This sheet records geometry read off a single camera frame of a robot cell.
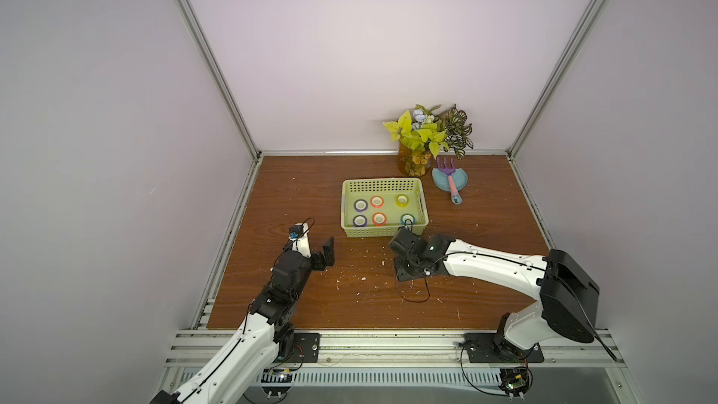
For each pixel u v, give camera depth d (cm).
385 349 74
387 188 106
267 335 56
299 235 69
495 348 65
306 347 73
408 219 98
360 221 98
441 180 111
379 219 98
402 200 103
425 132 93
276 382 72
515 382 70
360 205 103
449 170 114
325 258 74
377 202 103
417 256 62
